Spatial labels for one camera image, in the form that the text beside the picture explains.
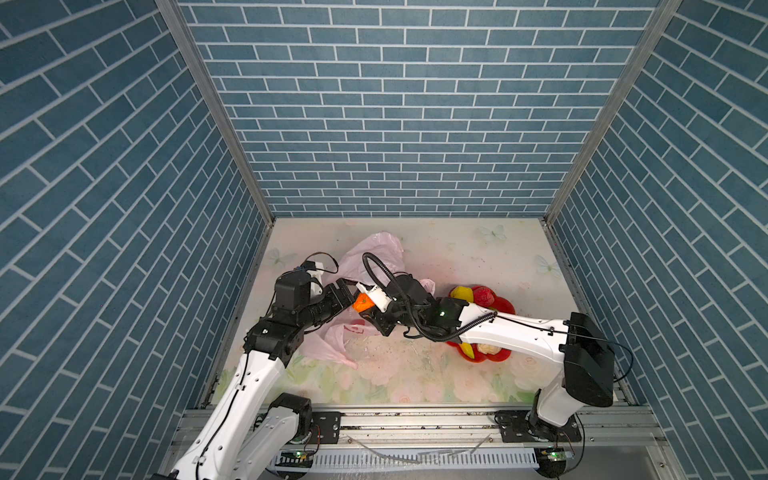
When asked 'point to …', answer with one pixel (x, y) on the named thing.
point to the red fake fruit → (483, 296)
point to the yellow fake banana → (468, 349)
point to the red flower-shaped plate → (500, 305)
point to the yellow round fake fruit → (462, 293)
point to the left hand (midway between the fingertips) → (356, 291)
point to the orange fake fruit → (363, 303)
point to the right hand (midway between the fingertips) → (361, 306)
